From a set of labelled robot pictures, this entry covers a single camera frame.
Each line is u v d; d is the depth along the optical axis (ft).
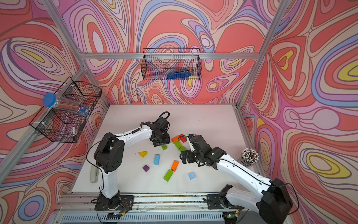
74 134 2.35
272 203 1.26
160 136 2.61
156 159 2.95
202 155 1.92
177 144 3.13
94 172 2.67
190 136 2.37
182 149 3.03
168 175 2.69
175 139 3.14
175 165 2.78
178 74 2.96
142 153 2.97
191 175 2.68
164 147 3.04
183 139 3.22
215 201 2.40
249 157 2.34
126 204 2.39
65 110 2.23
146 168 2.75
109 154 1.66
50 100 2.03
